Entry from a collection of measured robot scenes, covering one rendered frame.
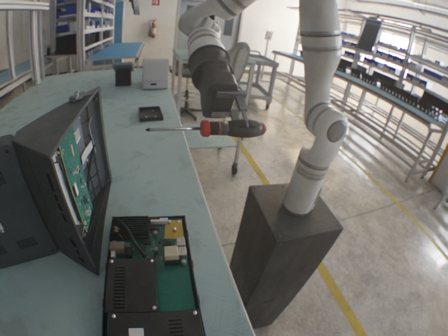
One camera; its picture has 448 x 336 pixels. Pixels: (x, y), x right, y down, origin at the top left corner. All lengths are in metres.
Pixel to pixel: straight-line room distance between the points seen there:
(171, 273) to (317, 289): 1.38
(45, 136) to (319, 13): 0.49
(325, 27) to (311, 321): 1.44
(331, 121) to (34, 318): 0.67
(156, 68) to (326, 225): 0.95
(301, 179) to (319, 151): 0.10
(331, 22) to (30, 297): 0.71
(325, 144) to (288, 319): 1.13
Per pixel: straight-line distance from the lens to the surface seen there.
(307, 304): 1.58
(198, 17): 0.56
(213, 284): 0.36
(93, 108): 0.45
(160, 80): 1.16
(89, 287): 0.38
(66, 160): 0.31
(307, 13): 0.52
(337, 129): 0.59
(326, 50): 0.52
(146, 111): 0.89
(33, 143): 0.28
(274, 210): 0.72
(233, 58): 0.47
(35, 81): 1.69
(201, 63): 0.40
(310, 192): 0.67
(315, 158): 0.61
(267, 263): 0.72
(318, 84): 0.58
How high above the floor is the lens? 1.32
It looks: 34 degrees down
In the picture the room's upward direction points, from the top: 8 degrees clockwise
